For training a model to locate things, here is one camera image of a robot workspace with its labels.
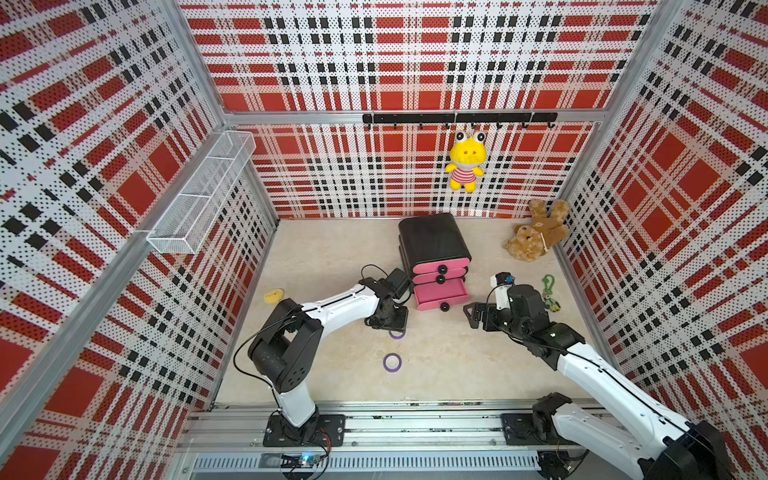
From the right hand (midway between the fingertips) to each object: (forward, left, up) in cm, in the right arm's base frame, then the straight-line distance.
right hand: (482, 308), depth 82 cm
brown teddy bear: (+33, -30, -3) cm, 45 cm away
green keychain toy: (+8, -26, -12) cm, 29 cm away
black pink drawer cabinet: (+16, +12, +3) cm, 20 cm away
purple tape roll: (-2, +24, -12) cm, 27 cm away
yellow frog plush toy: (+42, +2, +21) cm, 47 cm away
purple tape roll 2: (-11, +25, -13) cm, 30 cm away
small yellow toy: (+11, +65, -11) cm, 67 cm away
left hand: (-1, +23, -9) cm, 25 cm away
